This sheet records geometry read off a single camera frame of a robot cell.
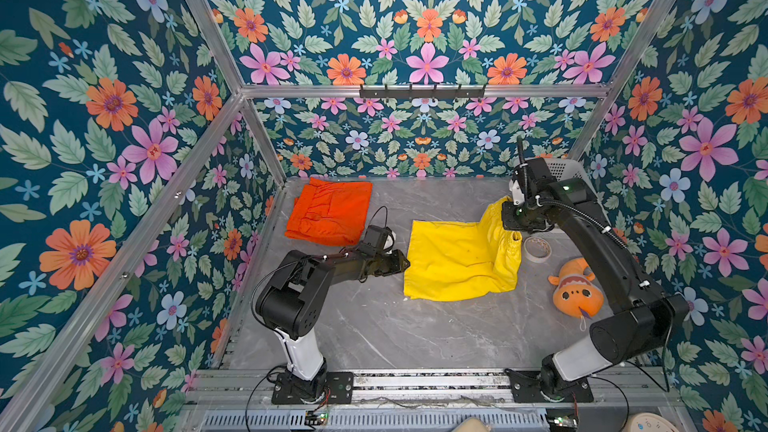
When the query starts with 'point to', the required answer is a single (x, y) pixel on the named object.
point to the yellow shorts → (452, 261)
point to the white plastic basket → (562, 168)
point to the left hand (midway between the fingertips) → (412, 258)
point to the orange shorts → (330, 212)
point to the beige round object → (471, 424)
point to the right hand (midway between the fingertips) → (509, 219)
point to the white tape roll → (537, 249)
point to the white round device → (648, 422)
